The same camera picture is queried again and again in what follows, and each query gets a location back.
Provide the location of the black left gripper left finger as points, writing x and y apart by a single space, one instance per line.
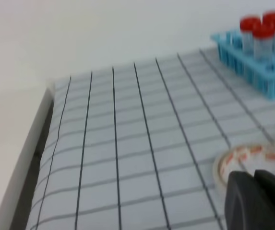
246 205

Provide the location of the blue test tube rack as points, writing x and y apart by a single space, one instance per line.
259 74

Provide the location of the left tape roll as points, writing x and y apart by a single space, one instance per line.
245 158

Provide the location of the grid patterned table mat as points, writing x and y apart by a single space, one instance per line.
132 147

